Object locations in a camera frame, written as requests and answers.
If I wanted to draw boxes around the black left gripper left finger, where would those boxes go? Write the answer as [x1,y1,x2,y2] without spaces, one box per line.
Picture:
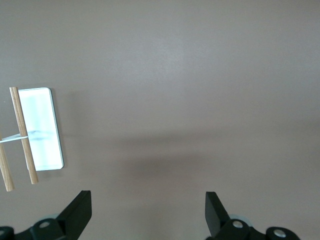
[0,190,93,240]

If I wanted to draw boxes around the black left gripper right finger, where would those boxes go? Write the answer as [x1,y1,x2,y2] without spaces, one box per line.
[205,191,301,240]

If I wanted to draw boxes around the white towel rack wooden bars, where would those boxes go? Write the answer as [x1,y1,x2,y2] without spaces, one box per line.
[0,86,65,193]

